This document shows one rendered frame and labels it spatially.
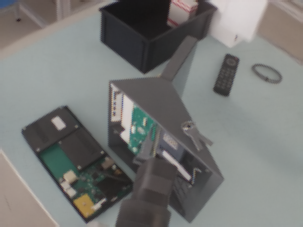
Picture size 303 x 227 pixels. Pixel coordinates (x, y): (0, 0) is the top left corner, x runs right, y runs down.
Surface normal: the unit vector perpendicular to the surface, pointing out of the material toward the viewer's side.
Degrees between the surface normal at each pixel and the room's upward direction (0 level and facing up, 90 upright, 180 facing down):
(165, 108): 0
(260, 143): 0
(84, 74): 0
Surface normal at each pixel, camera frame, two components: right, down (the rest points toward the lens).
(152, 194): 0.38, -0.57
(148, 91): 0.15, -0.61
